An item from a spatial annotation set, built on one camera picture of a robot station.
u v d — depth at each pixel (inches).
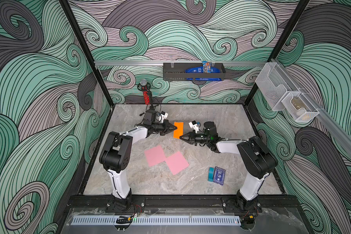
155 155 36.5
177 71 37.5
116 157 19.6
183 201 29.9
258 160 19.1
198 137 31.5
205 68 35.5
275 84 30.5
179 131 34.6
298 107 25.7
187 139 32.1
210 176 32.6
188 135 32.7
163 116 34.5
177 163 35.5
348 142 20.3
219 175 32.1
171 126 34.4
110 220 27.4
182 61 37.2
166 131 32.8
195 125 33.7
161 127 32.6
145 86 39.1
